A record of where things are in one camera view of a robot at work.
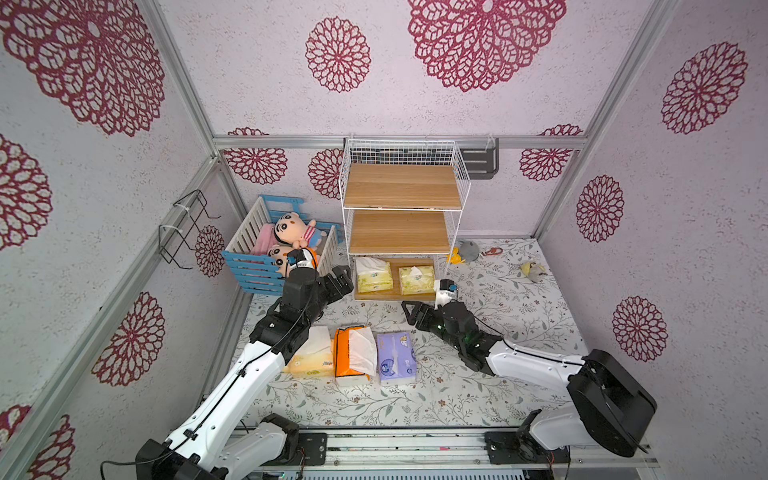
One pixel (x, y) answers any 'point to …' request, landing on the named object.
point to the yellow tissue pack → (314, 358)
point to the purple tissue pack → (396, 356)
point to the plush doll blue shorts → (292, 230)
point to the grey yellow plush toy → (466, 251)
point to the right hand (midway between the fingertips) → (413, 306)
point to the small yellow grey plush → (533, 271)
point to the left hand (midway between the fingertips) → (336, 275)
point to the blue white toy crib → (273, 230)
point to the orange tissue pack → (355, 351)
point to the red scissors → (492, 251)
